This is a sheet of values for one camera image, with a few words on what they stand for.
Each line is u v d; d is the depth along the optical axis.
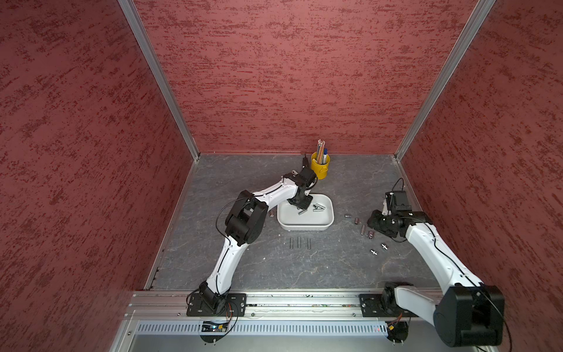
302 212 0.97
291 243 0.88
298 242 0.90
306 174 0.82
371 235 0.90
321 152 1.05
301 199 0.86
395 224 0.60
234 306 0.75
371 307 0.74
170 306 0.75
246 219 0.58
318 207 1.00
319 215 0.97
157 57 0.84
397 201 0.66
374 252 0.85
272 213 0.97
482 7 0.70
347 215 0.98
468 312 0.39
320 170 1.04
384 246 0.87
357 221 0.95
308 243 0.88
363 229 0.92
